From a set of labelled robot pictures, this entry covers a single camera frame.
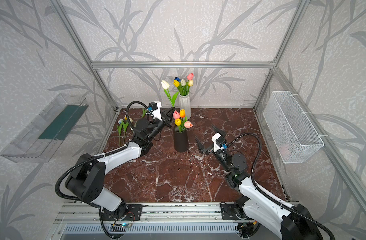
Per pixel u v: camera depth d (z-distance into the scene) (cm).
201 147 62
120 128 107
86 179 44
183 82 91
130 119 112
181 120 72
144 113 114
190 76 86
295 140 61
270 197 47
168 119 69
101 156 49
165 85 67
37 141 64
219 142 54
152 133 67
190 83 91
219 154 61
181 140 90
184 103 100
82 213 75
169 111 73
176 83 85
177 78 87
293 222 40
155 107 66
